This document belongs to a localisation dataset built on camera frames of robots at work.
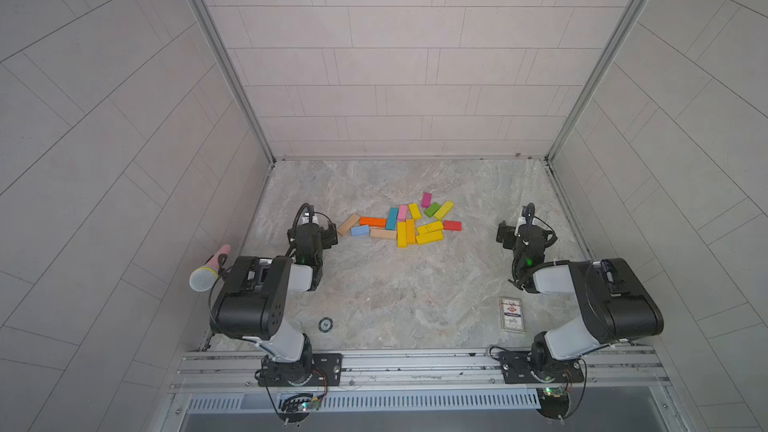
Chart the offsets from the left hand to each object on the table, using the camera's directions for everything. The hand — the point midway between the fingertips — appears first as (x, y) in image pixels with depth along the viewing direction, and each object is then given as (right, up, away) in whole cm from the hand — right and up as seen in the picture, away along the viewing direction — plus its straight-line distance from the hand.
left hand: (318, 219), depth 95 cm
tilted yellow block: (+41, +2, +6) cm, 42 cm away
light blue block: (+13, -4, 0) cm, 13 cm away
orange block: (+17, -1, +2) cm, 18 cm away
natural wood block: (+10, -1, +2) cm, 10 cm away
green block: (+37, +2, +5) cm, 37 cm away
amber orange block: (+30, -4, 0) cm, 30 cm away
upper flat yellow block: (+36, -3, +2) cm, 36 cm away
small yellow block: (+32, +1, +4) cm, 32 cm away
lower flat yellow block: (+36, -6, -1) cm, 36 cm away
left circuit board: (+3, -38, -30) cm, 48 cm away
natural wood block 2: (+21, -5, -1) cm, 21 cm away
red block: (+44, -3, +3) cm, 44 cm away
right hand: (+64, 0, -1) cm, 64 cm away
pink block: (+27, +1, +4) cm, 27 cm away
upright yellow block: (+27, -5, 0) cm, 27 cm away
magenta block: (+36, +6, +10) cm, 37 cm away
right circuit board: (+62, -40, -26) cm, 78 cm away
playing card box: (+56, -23, -16) cm, 63 cm away
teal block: (+24, 0, +4) cm, 24 cm away
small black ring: (+6, -26, -16) cm, 31 cm away
